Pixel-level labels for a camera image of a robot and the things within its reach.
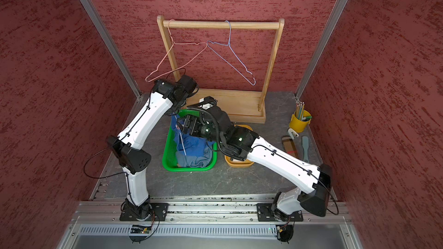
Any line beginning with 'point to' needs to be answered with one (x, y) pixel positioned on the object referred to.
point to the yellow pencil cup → (300, 125)
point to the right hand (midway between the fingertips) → (183, 127)
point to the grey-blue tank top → (191, 161)
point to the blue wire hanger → (226, 53)
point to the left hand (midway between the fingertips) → (170, 108)
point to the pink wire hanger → (179, 54)
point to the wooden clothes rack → (240, 105)
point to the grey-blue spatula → (305, 144)
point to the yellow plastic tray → (237, 163)
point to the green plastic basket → (169, 159)
